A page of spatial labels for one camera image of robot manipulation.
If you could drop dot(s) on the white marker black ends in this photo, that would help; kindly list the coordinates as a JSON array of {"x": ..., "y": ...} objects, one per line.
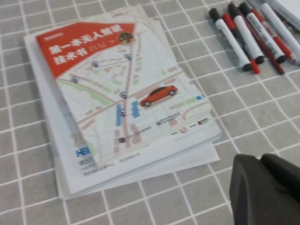
[{"x": 248, "y": 40}]

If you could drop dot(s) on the white paper sheets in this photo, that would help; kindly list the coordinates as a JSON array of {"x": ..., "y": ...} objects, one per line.
[{"x": 187, "y": 161}]

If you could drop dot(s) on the white marker black cap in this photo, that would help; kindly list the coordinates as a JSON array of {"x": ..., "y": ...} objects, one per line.
[{"x": 243, "y": 60}]

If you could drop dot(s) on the dark red pencil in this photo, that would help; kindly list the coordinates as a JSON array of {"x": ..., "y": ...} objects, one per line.
[{"x": 263, "y": 47}]

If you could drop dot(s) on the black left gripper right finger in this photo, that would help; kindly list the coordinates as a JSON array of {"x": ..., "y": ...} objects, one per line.
[{"x": 286, "y": 173}]

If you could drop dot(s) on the red map cover book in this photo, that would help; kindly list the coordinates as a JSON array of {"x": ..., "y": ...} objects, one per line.
[{"x": 124, "y": 89}]

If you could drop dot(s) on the white paint marker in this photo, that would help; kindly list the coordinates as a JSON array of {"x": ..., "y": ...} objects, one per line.
[{"x": 282, "y": 30}]

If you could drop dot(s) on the white marker black caps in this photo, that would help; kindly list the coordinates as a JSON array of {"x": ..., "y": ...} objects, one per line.
[{"x": 266, "y": 38}]

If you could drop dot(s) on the thin red black pen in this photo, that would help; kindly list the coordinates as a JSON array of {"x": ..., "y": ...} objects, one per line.
[{"x": 232, "y": 27}]

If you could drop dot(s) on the white booklet under book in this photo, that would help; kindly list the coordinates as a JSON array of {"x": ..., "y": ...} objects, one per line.
[{"x": 152, "y": 152}]

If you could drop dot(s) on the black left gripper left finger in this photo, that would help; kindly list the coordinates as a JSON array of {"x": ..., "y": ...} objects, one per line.
[{"x": 257, "y": 198}]

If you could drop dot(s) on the red marker pen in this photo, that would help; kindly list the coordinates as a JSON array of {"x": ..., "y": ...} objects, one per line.
[{"x": 274, "y": 36}]

